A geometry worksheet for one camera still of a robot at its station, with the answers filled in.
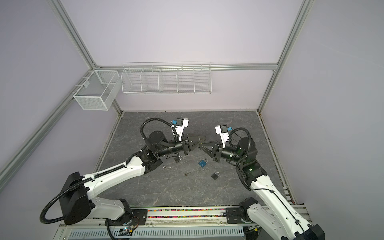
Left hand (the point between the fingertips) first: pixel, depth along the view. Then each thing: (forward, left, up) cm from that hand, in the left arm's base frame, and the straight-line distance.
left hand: (206, 142), depth 61 cm
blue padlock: (+6, +1, -34) cm, 35 cm away
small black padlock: (+10, +16, -35) cm, 39 cm away
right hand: (0, +3, -3) cm, 4 cm away
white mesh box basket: (+51, +68, -12) cm, 86 cm away
